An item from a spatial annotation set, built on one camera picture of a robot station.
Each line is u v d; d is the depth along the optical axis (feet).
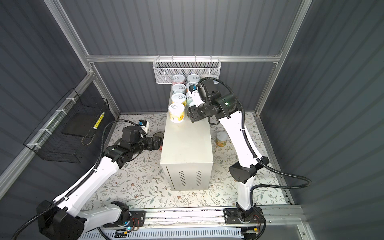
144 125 2.27
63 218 1.22
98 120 2.59
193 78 2.71
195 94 1.98
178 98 2.37
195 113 1.97
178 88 2.53
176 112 2.22
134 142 1.96
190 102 2.37
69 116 2.48
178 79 2.70
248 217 2.09
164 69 3.26
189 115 2.00
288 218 2.43
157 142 2.32
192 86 1.98
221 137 3.13
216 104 1.48
